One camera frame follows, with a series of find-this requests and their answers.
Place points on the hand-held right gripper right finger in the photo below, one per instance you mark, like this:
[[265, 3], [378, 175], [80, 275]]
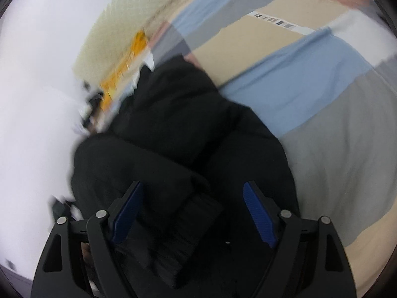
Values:
[[257, 214]]

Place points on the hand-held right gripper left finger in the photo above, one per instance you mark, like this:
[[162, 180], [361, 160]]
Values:
[[127, 214]]

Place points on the black puffer jacket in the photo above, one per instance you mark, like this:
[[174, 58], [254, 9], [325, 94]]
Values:
[[173, 130]]

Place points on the patchwork checked blanket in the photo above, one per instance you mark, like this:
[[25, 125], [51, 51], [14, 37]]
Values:
[[310, 83]]

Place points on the yellow garment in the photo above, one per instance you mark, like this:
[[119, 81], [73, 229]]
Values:
[[124, 68]]

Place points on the cream quilted headboard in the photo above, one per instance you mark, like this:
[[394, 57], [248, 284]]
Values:
[[124, 15]]

